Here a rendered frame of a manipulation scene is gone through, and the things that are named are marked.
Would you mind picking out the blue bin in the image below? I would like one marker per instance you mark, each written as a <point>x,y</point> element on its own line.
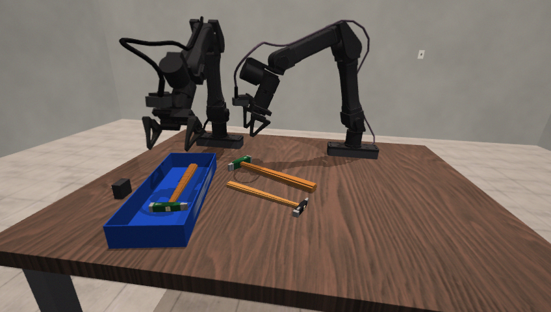
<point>174,228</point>

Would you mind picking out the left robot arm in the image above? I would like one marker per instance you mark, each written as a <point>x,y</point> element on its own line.
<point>349,49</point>

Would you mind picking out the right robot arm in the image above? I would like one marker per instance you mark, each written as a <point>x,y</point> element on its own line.
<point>174,71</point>

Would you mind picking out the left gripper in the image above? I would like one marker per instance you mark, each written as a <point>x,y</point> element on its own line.
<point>260,102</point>

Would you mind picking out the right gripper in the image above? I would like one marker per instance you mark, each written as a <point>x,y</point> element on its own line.
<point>172,119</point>

